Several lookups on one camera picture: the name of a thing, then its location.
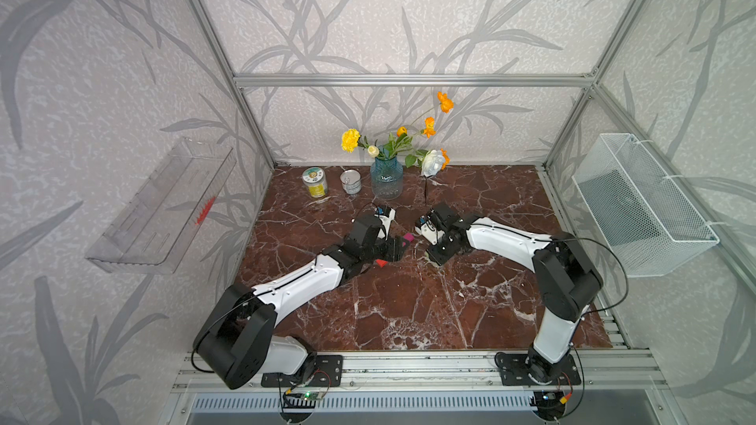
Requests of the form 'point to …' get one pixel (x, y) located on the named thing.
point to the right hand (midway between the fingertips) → (433, 252)
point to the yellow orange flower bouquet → (432, 161)
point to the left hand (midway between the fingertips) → (402, 242)
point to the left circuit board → (312, 395)
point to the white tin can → (351, 181)
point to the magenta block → (409, 236)
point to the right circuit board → (548, 404)
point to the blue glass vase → (387, 178)
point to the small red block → (381, 263)
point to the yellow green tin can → (315, 179)
